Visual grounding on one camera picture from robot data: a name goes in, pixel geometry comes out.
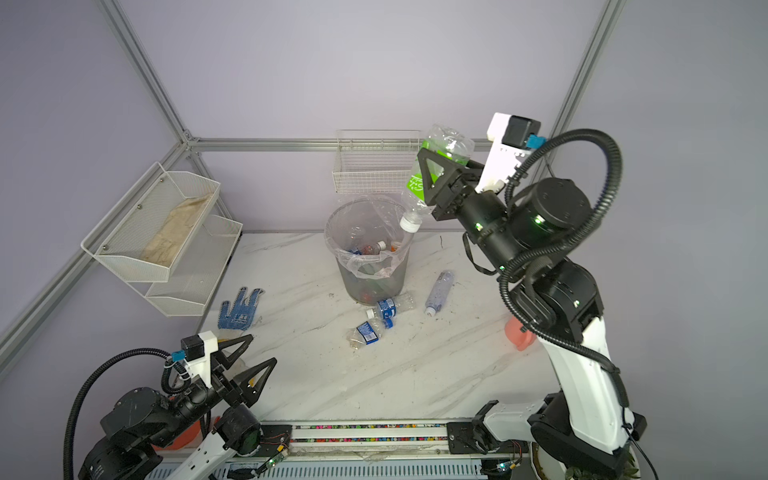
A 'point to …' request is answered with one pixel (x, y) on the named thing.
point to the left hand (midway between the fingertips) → (262, 352)
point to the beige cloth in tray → (164, 247)
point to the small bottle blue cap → (367, 333)
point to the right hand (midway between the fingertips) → (421, 150)
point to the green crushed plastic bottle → (367, 269)
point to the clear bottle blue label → (389, 307)
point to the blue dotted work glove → (241, 315)
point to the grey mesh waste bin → (367, 291)
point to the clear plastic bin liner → (365, 234)
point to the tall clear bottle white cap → (440, 291)
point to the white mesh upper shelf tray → (149, 229)
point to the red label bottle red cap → (397, 245)
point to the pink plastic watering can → (521, 339)
